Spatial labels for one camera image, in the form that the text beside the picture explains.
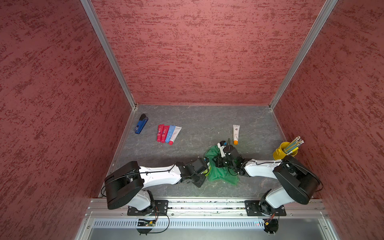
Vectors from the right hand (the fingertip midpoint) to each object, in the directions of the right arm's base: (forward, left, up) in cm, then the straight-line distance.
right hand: (214, 161), depth 91 cm
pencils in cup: (+3, -45, +13) cm, 47 cm away
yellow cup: (+1, -38, +7) cm, 39 cm away
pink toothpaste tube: (+21, +37, +2) cm, 42 cm away
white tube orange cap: (+22, -18, +2) cm, 29 cm away
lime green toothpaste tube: (-14, +6, +21) cm, 26 cm away
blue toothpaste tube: (+20, +29, +2) cm, 36 cm away
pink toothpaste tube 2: (+21, +33, +2) cm, 39 cm away
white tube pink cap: (+19, +26, +2) cm, 32 cm away
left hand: (-12, +9, +1) cm, 15 cm away
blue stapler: (+28, +51, +4) cm, 58 cm away
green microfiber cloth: (-10, -2, +5) cm, 11 cm away
